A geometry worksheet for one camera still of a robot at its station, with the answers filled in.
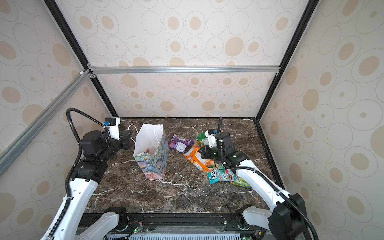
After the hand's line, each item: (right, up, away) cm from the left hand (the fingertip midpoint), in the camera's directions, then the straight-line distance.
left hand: (134, 128), depth 68 cm
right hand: (+30, -11, +10) cm, 33 cm away
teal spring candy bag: (+43, -26, +19) cm, 53 cm away
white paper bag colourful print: (0, -13, +27) cm, 30 cm away
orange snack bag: (+27, -15, +12) cm, 33 cm away
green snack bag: (+32, -4, +38) cm, 50 cm away
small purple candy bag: (+18, -10, +32) cm, 38 cm away
